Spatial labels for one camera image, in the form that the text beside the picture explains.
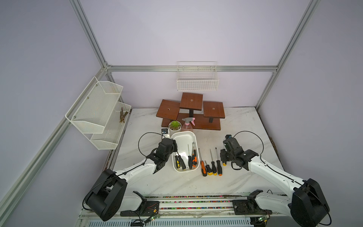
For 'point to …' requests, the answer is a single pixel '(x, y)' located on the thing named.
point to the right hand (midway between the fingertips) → (224, 155)
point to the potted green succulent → (174, 126)
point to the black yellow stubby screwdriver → (210, 172)
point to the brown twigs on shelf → (122, 117)
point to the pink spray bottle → (187, 126)
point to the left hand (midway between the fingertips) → (172, 140)
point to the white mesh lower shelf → (108, 139)
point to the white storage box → (186, 159)
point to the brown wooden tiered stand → (207, 115)
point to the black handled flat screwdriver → (182, 161)
